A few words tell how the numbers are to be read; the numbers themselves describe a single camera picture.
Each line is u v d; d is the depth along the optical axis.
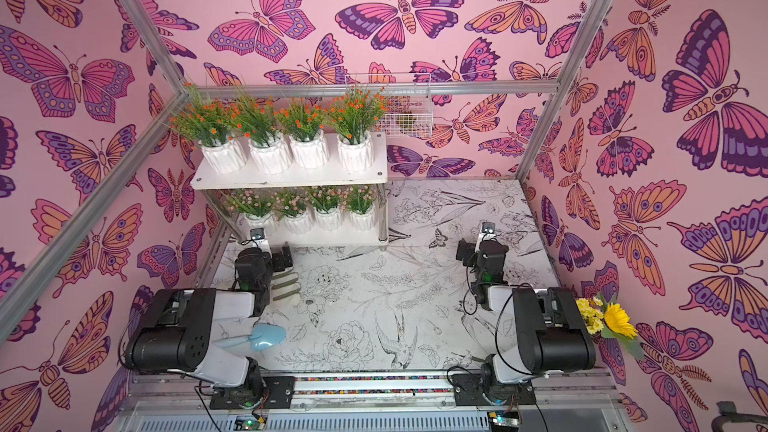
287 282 0.92
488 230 0.79
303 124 0.67
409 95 0.95
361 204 0.88
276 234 0.97
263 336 0.82
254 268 0.72
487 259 0.70
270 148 0.71
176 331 0.45
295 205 0.87
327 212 0.94
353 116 0.70
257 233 0.80
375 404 0.73
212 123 0.66
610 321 0.61
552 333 0.46
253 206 0.87
